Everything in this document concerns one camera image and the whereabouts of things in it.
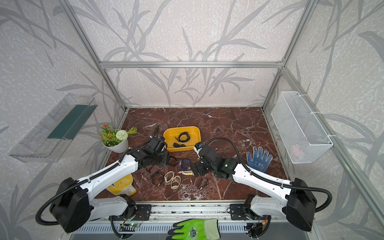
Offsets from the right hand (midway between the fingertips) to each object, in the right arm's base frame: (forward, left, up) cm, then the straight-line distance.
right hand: (197, 162), depth 78 cm
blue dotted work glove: (+5, -38, -13) cm, 40 cm away
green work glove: (-28, +1, -10) cm, 30 cm away
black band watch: (-5, +23, -12) cm, 26 cm away
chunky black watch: (+16, +14, -10) cm, 23 cm away
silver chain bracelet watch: (-9, +6, -12) cm, 16 cm away
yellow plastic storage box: (+22, +12, -11) cm, 27 cm away
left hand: (+4, +18, -4) cm, 19 cm away
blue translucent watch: (+4, +8, -13) cm, 15 cm away
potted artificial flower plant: (+14, +48, +1) cm, 50 cm away
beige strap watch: (-7, +16, -11) cm, 21 cm away
